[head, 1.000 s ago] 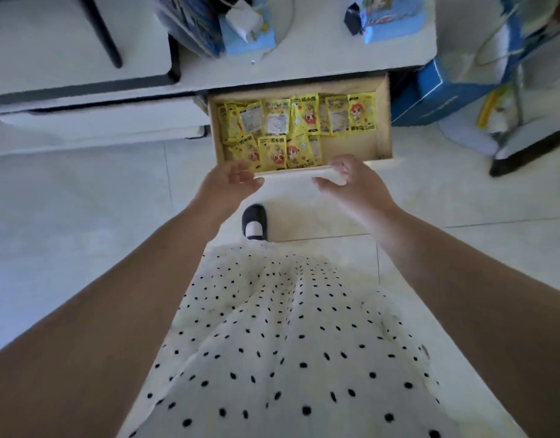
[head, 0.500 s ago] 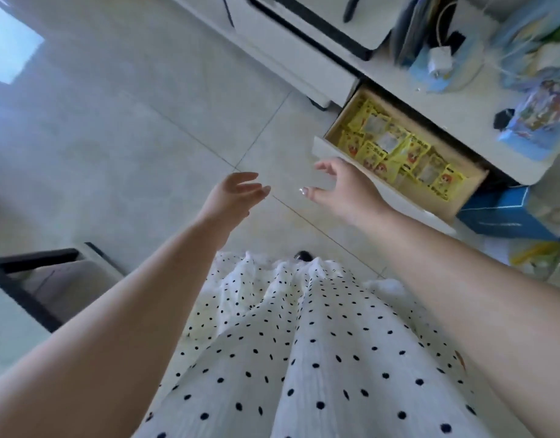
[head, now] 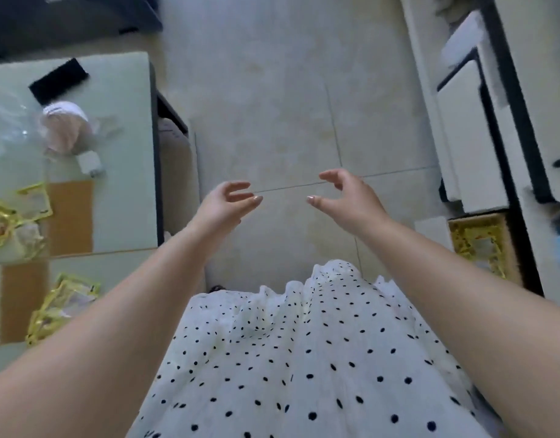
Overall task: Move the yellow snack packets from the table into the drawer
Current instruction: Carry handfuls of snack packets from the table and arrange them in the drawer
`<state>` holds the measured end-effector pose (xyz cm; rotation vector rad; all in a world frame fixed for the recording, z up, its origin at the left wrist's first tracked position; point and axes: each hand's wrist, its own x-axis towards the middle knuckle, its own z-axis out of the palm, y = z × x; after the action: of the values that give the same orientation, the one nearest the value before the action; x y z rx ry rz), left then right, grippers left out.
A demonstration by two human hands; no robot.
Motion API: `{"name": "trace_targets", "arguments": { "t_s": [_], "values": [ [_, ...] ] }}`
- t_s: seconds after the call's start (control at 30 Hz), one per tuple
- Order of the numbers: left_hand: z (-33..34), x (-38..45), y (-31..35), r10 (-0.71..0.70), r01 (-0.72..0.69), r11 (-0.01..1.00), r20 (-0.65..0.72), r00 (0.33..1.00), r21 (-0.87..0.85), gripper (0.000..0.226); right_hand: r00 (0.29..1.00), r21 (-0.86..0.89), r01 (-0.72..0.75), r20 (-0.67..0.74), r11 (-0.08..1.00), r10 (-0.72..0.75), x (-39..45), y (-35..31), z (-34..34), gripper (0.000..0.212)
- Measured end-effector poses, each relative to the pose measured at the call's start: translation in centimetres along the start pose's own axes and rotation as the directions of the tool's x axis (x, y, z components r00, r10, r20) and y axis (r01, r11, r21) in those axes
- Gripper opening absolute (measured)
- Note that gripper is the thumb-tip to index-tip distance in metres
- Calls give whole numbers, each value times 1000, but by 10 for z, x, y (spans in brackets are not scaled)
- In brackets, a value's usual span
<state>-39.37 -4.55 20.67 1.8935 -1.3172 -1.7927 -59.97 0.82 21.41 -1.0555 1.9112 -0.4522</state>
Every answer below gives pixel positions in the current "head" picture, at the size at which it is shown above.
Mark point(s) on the person's left hand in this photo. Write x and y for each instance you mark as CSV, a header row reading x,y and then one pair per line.
x,y
220,209

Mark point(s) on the person's right hand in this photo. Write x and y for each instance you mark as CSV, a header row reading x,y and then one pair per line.
x,y
357,209

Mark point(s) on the light wooden drawer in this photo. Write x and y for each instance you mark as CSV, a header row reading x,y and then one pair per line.
x,y
512,250

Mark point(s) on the pile of yellow warmer packets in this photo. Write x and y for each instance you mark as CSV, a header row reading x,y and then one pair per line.
x,y
1,223

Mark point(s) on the person's right forearm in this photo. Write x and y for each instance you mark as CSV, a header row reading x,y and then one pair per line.
x,y
489,323

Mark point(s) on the person's left forearm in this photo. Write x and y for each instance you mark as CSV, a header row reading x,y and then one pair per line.
x,y
93,351

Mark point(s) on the person's left black shoe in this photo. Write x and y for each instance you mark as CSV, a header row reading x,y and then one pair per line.
x,y
217,288

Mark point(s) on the white and black furniture unit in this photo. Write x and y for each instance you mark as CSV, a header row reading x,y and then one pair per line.
x,y
177,177

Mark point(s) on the pale green glass table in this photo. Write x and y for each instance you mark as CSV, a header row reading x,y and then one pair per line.
x,y
120,132

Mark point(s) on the white square charger adapter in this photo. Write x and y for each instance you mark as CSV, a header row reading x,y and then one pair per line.
x,y
89,164

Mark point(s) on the white polka dot dress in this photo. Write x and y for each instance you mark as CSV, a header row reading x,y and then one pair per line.
x,y
307,360

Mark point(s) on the white cabinet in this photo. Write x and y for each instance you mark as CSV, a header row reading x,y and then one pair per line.
x,y
426,63

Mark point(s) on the pink fabric face mask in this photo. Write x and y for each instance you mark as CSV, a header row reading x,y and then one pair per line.
x,y
63,132

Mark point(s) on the dark grey smartphone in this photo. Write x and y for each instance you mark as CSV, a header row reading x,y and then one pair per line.
x,y
58,81

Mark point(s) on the clear plastic water bottle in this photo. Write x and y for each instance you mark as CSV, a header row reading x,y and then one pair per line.
x,y
6,127

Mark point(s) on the dark grey sofa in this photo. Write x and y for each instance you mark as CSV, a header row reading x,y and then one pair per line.
x,y
56,22

